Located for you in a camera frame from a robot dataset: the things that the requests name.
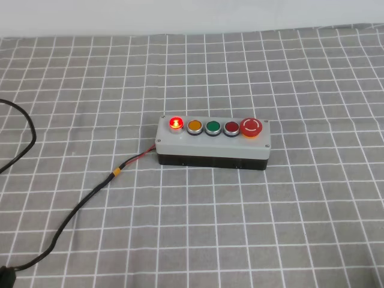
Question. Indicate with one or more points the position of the grey button switch box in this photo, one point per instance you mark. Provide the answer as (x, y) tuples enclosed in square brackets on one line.
[(238, 152)]

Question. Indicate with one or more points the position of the yellow push button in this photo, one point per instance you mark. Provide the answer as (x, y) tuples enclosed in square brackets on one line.
[(194, 127)]

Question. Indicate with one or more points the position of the green push button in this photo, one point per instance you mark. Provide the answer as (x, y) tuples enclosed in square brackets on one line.
[(213, 128)]

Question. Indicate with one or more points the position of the red push button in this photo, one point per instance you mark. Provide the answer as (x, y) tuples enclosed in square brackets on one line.
[(231, 129)]

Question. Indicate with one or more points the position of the red emergency stop button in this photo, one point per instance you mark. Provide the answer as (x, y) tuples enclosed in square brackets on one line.
[(250, 127)]

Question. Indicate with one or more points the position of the grey checkered tablecloth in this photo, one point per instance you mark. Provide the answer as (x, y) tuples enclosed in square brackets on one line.
[(313, 218)]

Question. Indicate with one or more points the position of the lit red indicator light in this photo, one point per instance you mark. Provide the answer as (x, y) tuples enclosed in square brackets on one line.
[(176, 124)]

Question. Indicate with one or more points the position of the black inline cable adapter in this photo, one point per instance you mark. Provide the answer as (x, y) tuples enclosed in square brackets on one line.
[(7, 277)]

